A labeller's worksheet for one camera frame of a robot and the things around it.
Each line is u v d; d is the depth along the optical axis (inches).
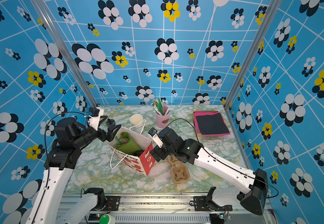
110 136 22.8
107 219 24.6
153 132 23.6
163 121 39.0
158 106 35.9
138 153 30.8
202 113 42.6
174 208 28.5
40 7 26.9
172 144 20.1
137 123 35.0
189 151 18.7
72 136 18.9
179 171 32.3
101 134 22.0
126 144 28.0
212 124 40.4
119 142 30.4
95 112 21.0
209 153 18.2
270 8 27.1
